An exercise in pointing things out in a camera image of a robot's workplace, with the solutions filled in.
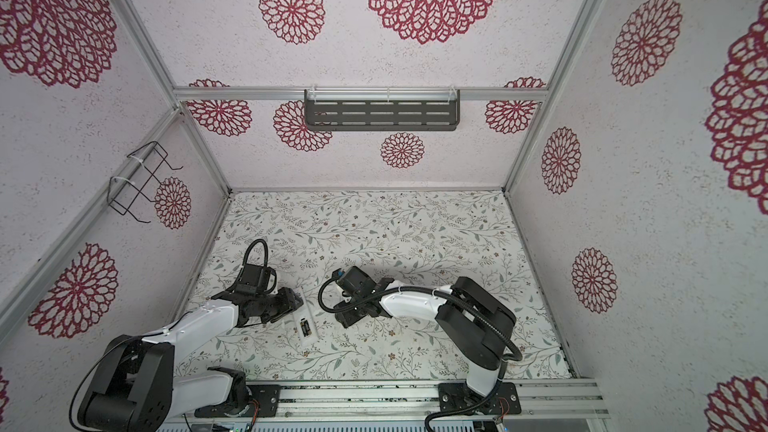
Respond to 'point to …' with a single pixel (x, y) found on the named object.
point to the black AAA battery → (306, 329)
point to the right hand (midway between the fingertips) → (340, 309)
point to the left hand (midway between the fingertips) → (298, 309)
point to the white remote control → (306, 311)
